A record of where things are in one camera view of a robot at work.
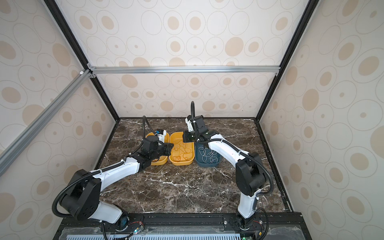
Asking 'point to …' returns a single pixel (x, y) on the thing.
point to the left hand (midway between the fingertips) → (177, 142)
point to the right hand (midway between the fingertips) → (183, 135)
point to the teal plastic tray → (198, 156)
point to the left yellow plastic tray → (163, 159)
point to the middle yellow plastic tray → (176, 138)
